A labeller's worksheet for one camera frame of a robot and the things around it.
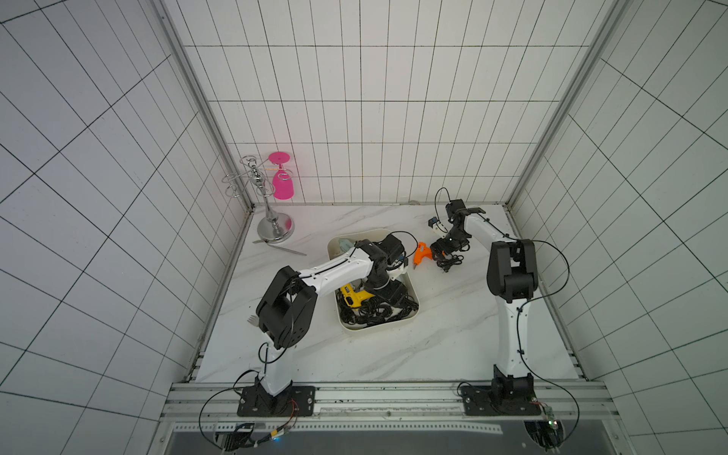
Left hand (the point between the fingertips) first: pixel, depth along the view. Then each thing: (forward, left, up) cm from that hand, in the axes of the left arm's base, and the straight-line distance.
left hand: (384, 302), depth 84 cm
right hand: (+25, -21, -7) cm, 34 cm away
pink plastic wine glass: (+41, +37, +12) cm, 57 cm away
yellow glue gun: (+1, +9, 0) cm, 10 cm away
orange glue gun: (+22, -15, -5) cm, 27 cm away
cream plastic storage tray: (+30, +9, -7) cm, 33 cm away
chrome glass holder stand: (+34, +43, -6) cm, 55 cm away
